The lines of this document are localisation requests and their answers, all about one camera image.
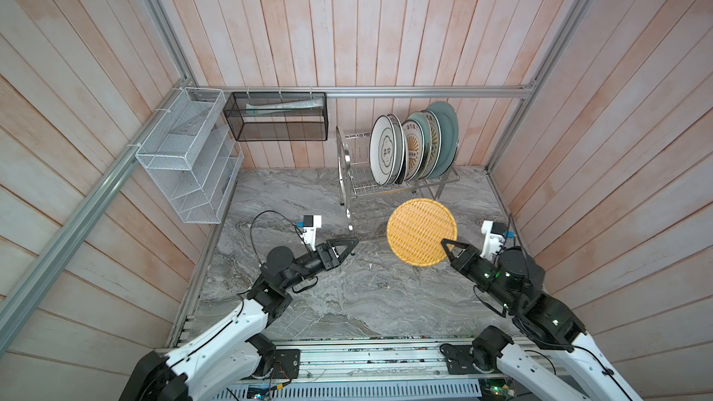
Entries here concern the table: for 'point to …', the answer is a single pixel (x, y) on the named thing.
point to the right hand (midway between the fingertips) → (442, 241)
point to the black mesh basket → (278, 116)
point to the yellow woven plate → (415, 230)
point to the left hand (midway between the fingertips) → (355, 250)
